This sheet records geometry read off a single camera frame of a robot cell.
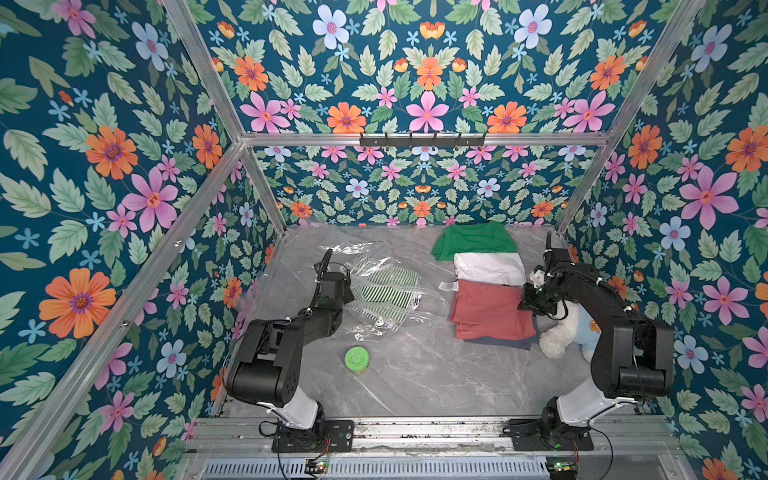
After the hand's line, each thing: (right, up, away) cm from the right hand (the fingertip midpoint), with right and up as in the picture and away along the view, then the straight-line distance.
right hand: (529, 303), depth 89 cm
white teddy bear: (+10, -5, -6) cm, 13 cm away
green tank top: (-11, +22, +26) cm, 36 cm away
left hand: (-59, +6, +7) cm, 59 cm away
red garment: (-14, -2, +3) cm, 14 cm away
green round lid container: (-51, -14, -7) cm, 54 cm away
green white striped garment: (-45, +3, +7) cm, 46 cm away
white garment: (-2, +10, +15) cm, 18 cm away
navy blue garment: (-4, -12, -1) cm, 12 cm away
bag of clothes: (-31, -2, +7) cm, 31 cm away
